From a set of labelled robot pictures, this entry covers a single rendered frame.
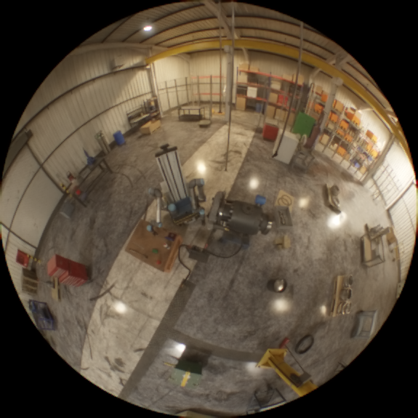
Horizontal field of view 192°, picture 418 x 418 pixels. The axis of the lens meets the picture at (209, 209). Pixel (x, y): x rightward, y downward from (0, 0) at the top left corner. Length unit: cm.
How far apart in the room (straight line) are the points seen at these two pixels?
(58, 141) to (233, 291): 968
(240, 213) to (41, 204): 939
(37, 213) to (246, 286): 996
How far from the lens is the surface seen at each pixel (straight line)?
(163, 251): 240
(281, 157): 549
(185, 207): 272
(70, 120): 887
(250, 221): 214
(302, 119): 833
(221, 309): 274
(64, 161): 874
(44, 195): 894
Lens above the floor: 265
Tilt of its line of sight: 58 degrees down
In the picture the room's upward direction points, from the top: 2 degrees counter-clockwise
